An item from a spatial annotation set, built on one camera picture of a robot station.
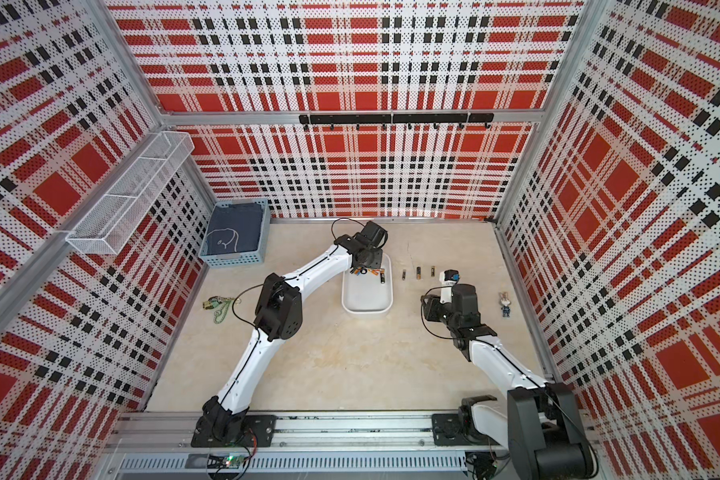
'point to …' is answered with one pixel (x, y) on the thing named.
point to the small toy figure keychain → (505, 303)
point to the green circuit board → (234, 461)
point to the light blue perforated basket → (237, 260)
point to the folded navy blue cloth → (235, 228)
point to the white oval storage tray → (365, 294)
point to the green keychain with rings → (214, 301)
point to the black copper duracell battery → (418, 272)
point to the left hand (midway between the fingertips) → (375, 256)
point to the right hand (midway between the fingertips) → (429, 297)
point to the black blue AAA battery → (404, 274)
